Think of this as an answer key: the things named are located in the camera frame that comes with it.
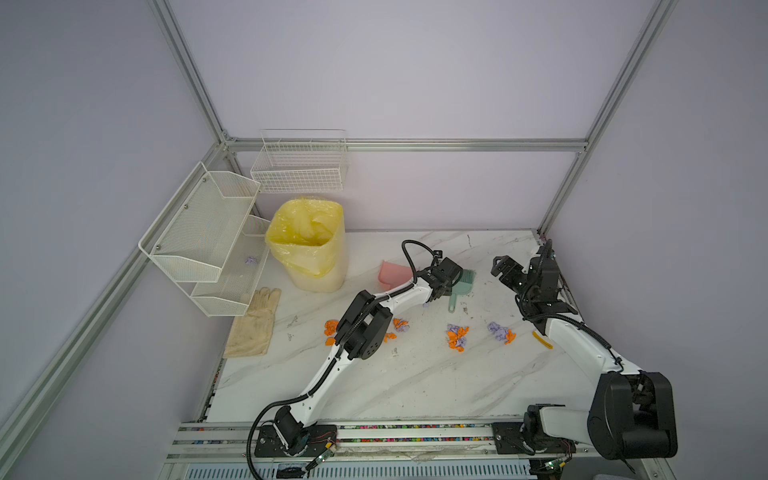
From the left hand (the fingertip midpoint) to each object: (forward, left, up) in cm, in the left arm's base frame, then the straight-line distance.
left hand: (439, 283), depth 103 cm
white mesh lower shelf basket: (-5, +65, +10) cm, 66 cm away
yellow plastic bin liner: (+13, +48, +10) cm, 51 cm away
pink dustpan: (+5, +16, -2) cm, 17 cm away
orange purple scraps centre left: (-16, +14, 0) cm, 21 cm away
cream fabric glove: (-18, +61, -2) cm, 64 cm away
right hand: (-5, -16, +18) cm, 25 cm away
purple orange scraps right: (-19, -17, +1) cm, 26 cm away
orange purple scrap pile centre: (-20, -3, 0) cm, 20 cm away
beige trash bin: (-4, +36, +7) cm, 37 cm away
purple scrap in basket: (0, +62, +12) cm, 63 cm away
